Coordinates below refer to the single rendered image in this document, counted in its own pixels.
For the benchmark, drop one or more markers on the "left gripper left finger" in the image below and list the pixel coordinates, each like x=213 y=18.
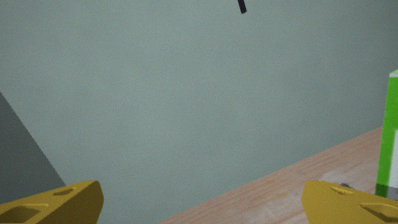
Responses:
x=79 y=203

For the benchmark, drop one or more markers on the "green puppy food bag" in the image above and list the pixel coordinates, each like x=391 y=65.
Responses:
x=387 y=175

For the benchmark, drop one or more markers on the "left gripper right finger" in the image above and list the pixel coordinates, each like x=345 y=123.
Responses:
x=328 y=203

